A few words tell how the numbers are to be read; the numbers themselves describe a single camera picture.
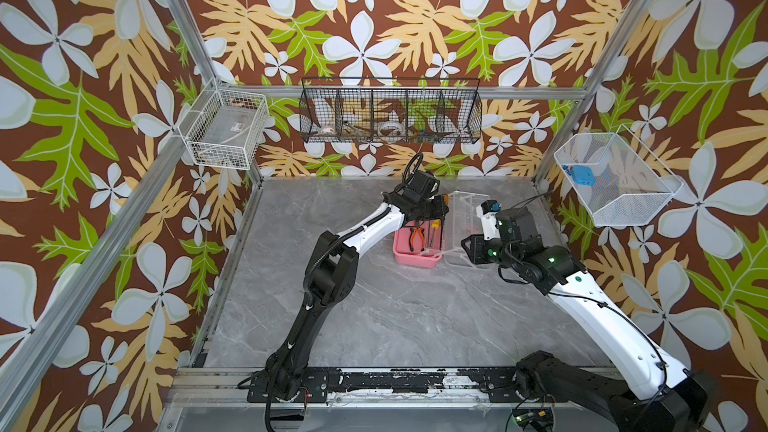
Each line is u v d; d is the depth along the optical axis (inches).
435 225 37.5
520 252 21.6
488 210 26.1
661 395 14.8
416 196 29.6
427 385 29.5
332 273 22.6
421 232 39.7
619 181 32.1
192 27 31.0
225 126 34.0
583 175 33.9
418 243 40.7
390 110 38.3
